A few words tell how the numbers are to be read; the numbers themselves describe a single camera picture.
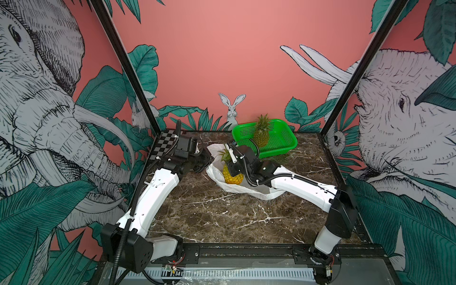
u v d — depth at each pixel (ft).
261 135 3.42
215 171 2.57
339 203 1.45
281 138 3.85
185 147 1.87
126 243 1.23
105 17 2.35
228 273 2.30
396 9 2.26
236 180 2.67
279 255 2.48
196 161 2.09
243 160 1.90
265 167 1.88
